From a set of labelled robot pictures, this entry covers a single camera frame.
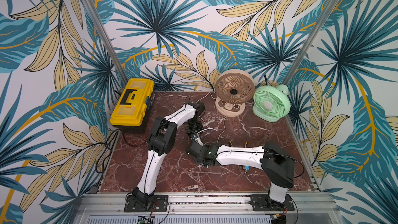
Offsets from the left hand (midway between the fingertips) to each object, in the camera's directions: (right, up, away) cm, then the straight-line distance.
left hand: (197, 137), depth 95 cm
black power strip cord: (-44, -1, 0) cm, 44 cm away
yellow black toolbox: (-36, +24, -2) cm, 43 cm away
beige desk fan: (+21, +29, -4) cm, 37 cm away
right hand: (+1, -6, -9) cm, 11 cm away
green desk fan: (+41, +21, -9) cm, 47 cm away
